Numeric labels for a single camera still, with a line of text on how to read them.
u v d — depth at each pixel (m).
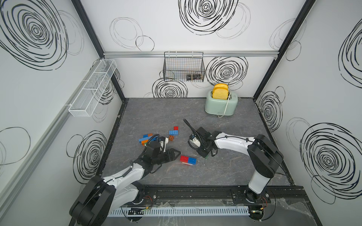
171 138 0.94
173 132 0.97
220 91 0.96
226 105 0.96
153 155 0.66
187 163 0.82
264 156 0.47
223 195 0.75
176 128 1.01
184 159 0.81
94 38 0.83
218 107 1.01
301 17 0.75
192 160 0.81
